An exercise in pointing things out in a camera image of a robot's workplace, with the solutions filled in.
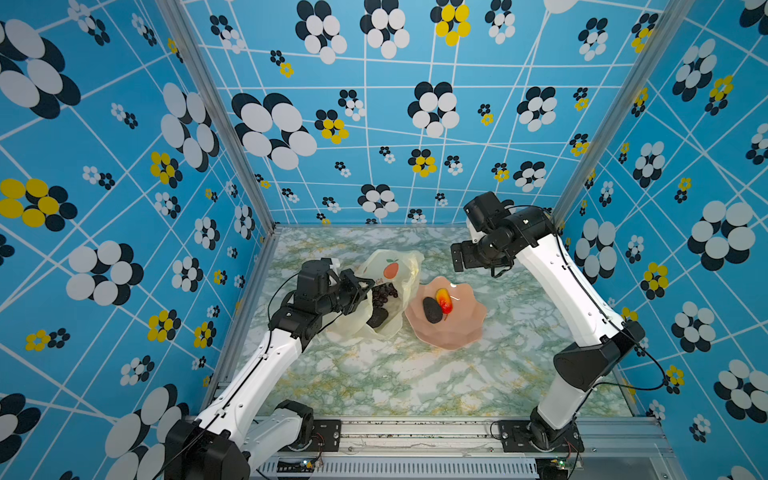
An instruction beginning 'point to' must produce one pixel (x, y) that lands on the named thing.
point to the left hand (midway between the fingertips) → (378, 279)
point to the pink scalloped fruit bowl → (461, 326)
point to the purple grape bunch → (381, 293)
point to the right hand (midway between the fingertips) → (472, 260)
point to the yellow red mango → (444, 300)
